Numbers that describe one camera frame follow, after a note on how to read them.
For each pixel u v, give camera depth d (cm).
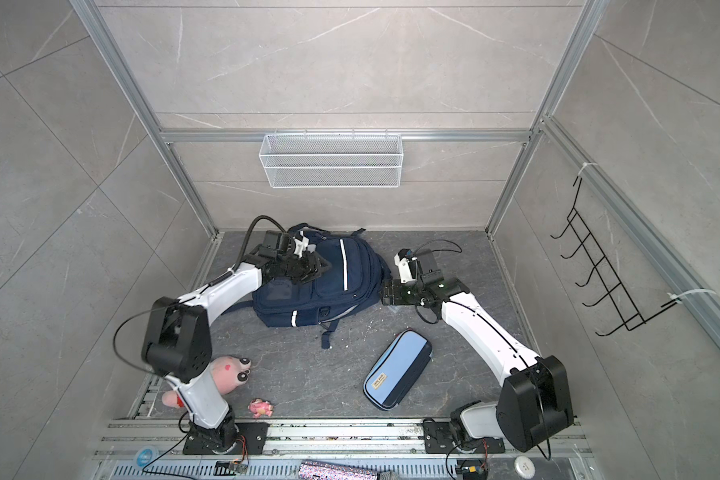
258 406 76
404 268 76
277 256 73
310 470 67
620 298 65
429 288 60
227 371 78
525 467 69
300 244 85
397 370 81
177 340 48
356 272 95
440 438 73
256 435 73
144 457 71
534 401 41
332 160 101
